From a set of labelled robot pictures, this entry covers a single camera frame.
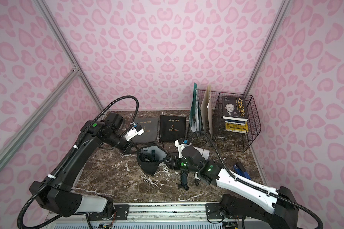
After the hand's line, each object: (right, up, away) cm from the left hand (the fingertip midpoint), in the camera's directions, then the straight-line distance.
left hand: (138, 150), depth 71 cm
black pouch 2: (+3, -14, +16) cm, 22 cm away
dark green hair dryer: (+3, -6, +9) cm, 11 cm away
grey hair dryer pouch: (-2, +11, +39) cm, 40 cm away
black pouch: (+15, +10, +37) cm, 42 cm away
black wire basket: (+55, +2, +30) cm, 63 cm away
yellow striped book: (+58, +12, +22) cm, 63 cm away
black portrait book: (+56, +23, +19) cm, 64 cm away
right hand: (+13, -6, -1) cm, 15 cm away
